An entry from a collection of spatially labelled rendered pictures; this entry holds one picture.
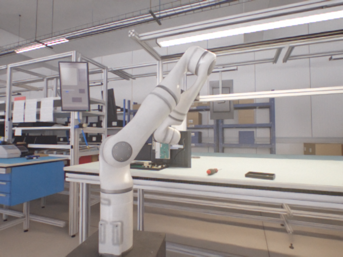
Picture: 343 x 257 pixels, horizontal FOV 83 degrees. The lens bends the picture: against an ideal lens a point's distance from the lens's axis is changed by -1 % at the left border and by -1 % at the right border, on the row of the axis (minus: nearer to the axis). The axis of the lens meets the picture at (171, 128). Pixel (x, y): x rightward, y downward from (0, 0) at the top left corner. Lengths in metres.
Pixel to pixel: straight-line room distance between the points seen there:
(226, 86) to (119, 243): 2.64
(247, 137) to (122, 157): 4.26
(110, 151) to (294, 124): 4.93
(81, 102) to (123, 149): 1.76
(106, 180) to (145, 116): 0.21
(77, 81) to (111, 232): 1.87
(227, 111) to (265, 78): 2.54
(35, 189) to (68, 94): 1.00
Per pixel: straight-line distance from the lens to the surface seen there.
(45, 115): 2.92
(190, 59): 0.72
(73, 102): 2.31
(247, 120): 4.69
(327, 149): 4.36
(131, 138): 0.55
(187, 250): 2.03
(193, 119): 4.84
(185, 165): 1.15
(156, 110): 0.59
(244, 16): 1.50
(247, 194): 0.91
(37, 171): 2.42
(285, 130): 5.23
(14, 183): 2.33
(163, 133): 0.79
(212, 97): 1.72
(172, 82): 0.64
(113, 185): 0.58
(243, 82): 5.32
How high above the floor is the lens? 1.18
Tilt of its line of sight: 2 degrees up
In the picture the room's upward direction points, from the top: straight up
